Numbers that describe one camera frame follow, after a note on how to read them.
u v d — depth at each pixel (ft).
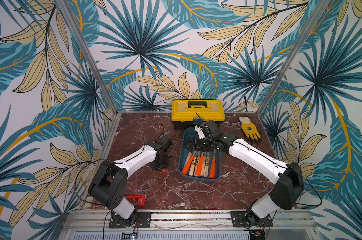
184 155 3.09
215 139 1.98
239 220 2.39
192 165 2.95
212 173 2.90
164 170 2.80
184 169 2.82
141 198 2.57
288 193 1.38
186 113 3.18
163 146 2.30
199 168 2.88
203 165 2.95
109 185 1.43
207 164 2.96
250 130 3.50
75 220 2.45
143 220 2.41
